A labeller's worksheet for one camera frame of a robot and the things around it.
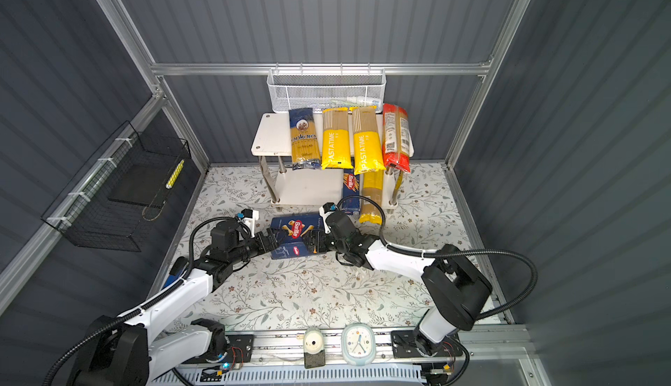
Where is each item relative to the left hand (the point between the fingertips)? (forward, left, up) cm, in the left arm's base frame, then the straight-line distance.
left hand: (282, 235), depth 83 cm
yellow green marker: (+15, +32, +15) cm, 38 cm away
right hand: (-1, -9, -1) cm, 10 cm away
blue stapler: (-6, +36, -10) cm, 38 cm away
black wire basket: (+5, +43, +17) cm, 47 cm away
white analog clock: (-30, -22, -10) cm, 39 cm away
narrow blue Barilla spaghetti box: (+21, -24, -2) cm, 32 cm away
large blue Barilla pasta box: (-3, -3, +1) cm, 4 cm away
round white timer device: (-31, -10, -6) cm, 33 cm away
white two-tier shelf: (+20, +2, +21) cm, 30 cm away
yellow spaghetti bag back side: (+22, -32, -4) cm, 39 cm away
